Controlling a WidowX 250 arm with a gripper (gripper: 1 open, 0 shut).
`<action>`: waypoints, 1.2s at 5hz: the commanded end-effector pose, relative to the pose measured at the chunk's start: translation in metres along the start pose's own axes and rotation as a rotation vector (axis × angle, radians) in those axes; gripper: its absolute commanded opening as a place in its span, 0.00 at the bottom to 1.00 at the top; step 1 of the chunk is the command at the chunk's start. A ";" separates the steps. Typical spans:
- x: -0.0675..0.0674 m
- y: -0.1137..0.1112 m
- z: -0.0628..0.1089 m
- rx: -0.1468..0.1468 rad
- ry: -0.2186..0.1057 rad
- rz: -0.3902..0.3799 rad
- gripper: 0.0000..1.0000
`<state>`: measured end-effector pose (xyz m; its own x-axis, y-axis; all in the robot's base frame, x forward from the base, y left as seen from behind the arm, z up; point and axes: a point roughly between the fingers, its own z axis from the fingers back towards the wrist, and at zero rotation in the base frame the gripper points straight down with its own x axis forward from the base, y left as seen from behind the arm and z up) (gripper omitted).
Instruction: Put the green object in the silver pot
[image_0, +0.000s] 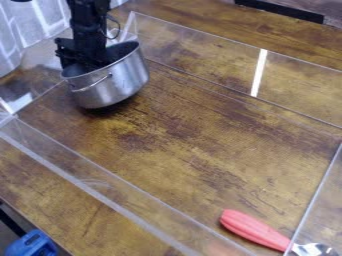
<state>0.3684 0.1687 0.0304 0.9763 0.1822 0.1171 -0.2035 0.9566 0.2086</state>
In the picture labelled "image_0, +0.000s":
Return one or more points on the clear acrylic barrier wall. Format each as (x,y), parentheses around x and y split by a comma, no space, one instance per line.
(233,129)

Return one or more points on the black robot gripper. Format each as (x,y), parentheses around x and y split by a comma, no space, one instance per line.
(84,49)

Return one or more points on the red handled metal spoon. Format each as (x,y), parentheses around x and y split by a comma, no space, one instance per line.
(257,232)

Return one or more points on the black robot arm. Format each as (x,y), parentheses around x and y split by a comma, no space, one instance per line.
(86,9)

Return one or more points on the white patterned curtain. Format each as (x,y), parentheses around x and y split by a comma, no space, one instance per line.
(26,22)

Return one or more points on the blue plastic object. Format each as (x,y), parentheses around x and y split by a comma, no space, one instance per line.
(33,244)

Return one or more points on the silver steel pot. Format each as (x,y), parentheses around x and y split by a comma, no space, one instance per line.
(100,87)

